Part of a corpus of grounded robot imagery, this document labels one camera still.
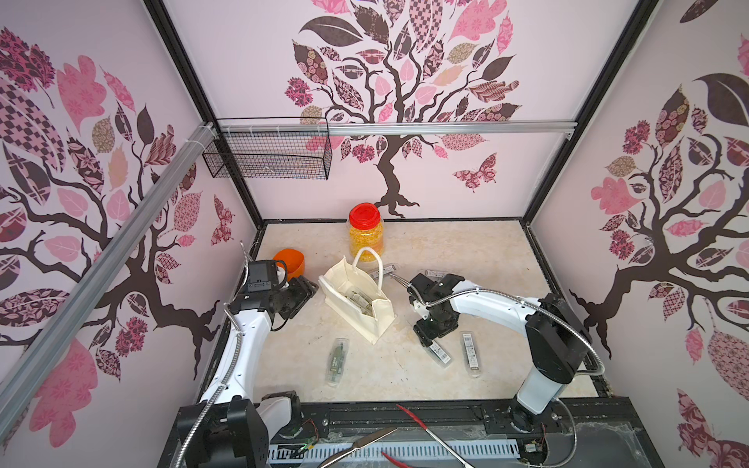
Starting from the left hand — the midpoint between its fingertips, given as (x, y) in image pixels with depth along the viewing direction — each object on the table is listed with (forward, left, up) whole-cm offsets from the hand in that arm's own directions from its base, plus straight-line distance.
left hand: (313, 298), depth 81 cm
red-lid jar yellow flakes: (+28, -14, -2) cm, 31 cm away
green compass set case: (-13, -6, -13) cm, 20 cm away
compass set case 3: (+19, -21, -13) cm, 31 cm away
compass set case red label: (+3, -14, -12) cm, 19 cm away
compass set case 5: (-13, -37, -13) cm, 41 cm away
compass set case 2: (-5, -13, +5) cm, 14 cm away
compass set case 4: (-1, -33, +13) cm, 35 cm away
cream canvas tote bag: (+11, -7, -5) cm, 14 cm away
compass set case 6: (-12, -46, -13) cm, 49 cm away
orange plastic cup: (+23, +13, -13) cm, 29 cm away
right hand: (-7, -34, -11) cm, 36 cm away
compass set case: (+10, -10, -13) cm, 19 cm away
